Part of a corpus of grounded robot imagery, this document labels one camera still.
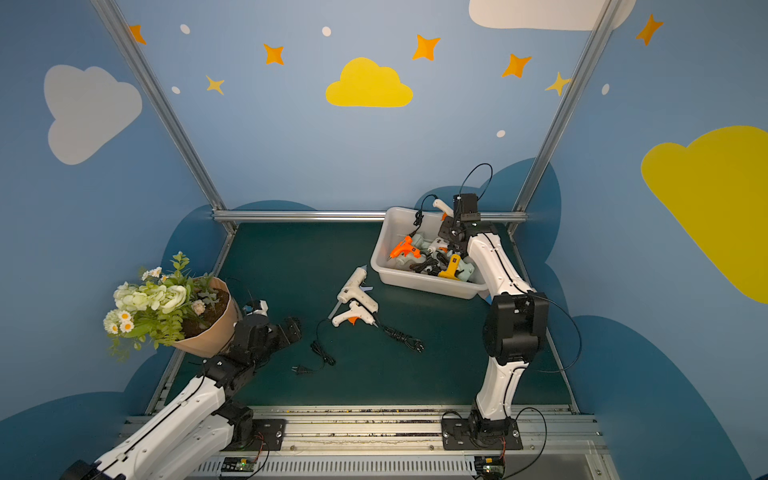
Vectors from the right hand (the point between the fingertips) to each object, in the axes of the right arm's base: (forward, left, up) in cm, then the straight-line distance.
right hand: (454, 226), depth 93 cm
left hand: (-31, +48, -11) cm, 58 cm away
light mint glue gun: (+6, +2, -17) cm, 18 cm away
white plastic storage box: (+14, +19, -15) cm, 28 cm away
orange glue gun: (+4, +15, -15) cm, 22 cm away
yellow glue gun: (-5, -2, -14) cm, 15 cm away
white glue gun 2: (-15, +32, -18) cm, 39 cm away
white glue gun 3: (-22, +31, -20) cm, 43 cm away
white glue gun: (+4, +3, +3) cm, 6 cm away
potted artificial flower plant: (-39, +66, +10) cm, 77 cm away
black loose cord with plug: (-35, +40, -20) cm, 57 cm away
